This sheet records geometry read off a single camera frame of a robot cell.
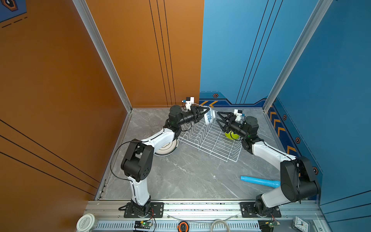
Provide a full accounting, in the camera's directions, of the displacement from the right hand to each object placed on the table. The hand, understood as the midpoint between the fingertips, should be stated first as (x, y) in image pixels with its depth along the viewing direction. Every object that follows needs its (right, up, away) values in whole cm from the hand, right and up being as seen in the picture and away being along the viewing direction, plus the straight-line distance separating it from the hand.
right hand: (215, 117), depth 79 cm
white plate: (-28, -20, +14) cm, 38 cm away
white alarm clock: (+39, -52, -11) cm, 66 cm away
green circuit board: (-37, -53, -9) cm, 66 cm away
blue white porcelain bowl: (-3, 0, -3) cm, 4 cm away
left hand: (-3, +4, -4) cm, 6 cm away
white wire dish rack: (-2, -12, +22) cm, 25 cm away
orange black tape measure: (-18, -51, -11) cm, 55 cm away
